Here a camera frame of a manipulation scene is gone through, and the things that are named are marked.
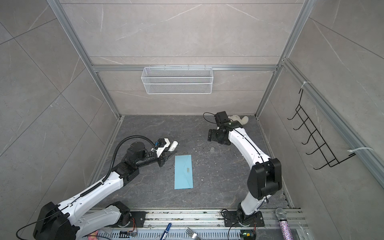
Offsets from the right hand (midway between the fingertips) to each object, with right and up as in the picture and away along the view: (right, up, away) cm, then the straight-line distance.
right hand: (215, 137), depth 87 cm
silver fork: (-12, -44, -20) cm, 50 cm away
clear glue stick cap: (0, -9, +11) cm, 14 cm away
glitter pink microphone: (+30, -37, -16) cm, 50 cm away
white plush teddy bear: (+26, +11, +25) cm, 37 cm away
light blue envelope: (-19, -23, 0) cm, 30 cm away
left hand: (-23, -3, -14) cm, 27 cm away
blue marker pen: (-26, -43, -18) cm, 53 cm away
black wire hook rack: (+43, -2, -25) cm, 49 cm away
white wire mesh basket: (-24, +38, +13) cm, 47 cm away
